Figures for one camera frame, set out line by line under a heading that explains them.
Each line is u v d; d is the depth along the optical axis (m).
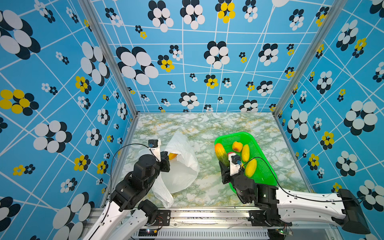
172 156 0.91
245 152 0.93
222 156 0.68
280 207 0.50
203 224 0.72
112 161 0.92
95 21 0.73
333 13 0.70
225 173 0.63
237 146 0.95
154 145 0.56
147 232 0.72
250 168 0.86
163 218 0.73
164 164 0.60
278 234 0.69
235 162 0.58
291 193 0.50
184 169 0.79
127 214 0.45
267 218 0.65
